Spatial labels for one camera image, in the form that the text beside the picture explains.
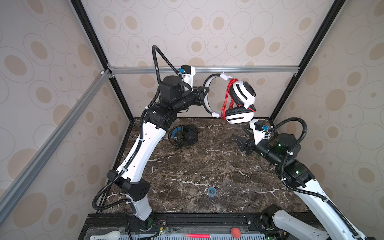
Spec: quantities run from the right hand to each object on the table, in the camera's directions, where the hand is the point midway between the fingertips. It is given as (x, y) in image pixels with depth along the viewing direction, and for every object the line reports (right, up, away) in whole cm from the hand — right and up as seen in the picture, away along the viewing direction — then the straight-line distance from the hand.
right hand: (240, 131), depth 63 cm
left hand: (-12, +17, -6) cm, 22 cm away
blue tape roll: (-10, -34, +20) cm, 41 cm away
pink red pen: (-18, -49, +7) cm, 53 cm away
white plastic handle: (-57, -49, +7) cm, 76 cm away
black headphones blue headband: (-28, -3, +45) cm, 53 cm away
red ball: (0, -47, +5) cm, 47 cm away
